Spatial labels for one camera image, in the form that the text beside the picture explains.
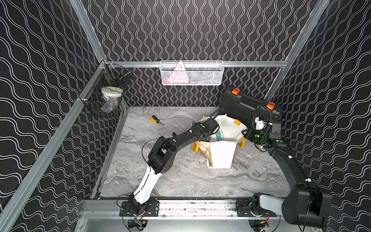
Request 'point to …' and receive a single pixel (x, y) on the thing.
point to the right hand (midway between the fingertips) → (243, 130)
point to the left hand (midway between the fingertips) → (201, 135)
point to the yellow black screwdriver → (155, 120)
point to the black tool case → (247, 108)
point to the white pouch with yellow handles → (219, 152)
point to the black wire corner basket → (103, 94)
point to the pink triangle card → (179, 75)
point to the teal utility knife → (219, 136)
